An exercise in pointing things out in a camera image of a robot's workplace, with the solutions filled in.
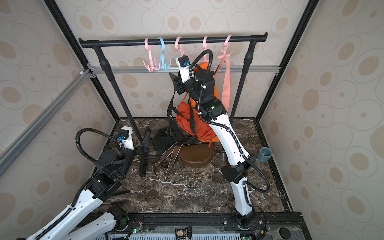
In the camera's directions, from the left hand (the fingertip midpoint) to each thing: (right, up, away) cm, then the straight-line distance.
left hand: (142, 130), depth 64 cm
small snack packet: (+19, -48, +6) cm, 52 cm away
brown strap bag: (+21, -15, +25) cm, 36 cm away
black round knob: (+61, -44, -1) cm, 75 cm away
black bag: (+13, +6, +21) cm, 25 cm away
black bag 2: (+1, -5, +39) cm, 39 cm away
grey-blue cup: (+66, -15, +29) cm, 74 cm away
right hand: (+18, +26, -1) cm, 32 cm away
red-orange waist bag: (+27, +2, +19) cm, 33 cm away
